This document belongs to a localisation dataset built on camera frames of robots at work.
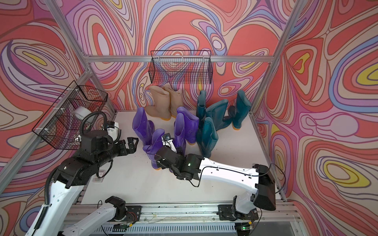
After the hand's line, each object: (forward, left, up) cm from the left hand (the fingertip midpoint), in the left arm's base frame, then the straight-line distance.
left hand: (132, 139), depth 66 cm
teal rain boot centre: (+24, -42, -7) cm, 49 cm away
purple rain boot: (+7, -9, -6) cm, 13 cm away
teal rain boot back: (+27, -33, -7) cm, 43 cm away
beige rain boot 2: (+39, -7, -10) cm, 41 cm away
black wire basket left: (+7, +37, 0) cm, 37 cm away
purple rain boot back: (+16, -27, -8) cm, 32 cm away
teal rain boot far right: (+28, -59, -6) cm, 65 cm away
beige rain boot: (+39, -17, -9) cm, 44 cm away
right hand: (-4, -15, -9) cm, 18 cm away
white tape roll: (+17, +31, +1) cm, 35 cm away
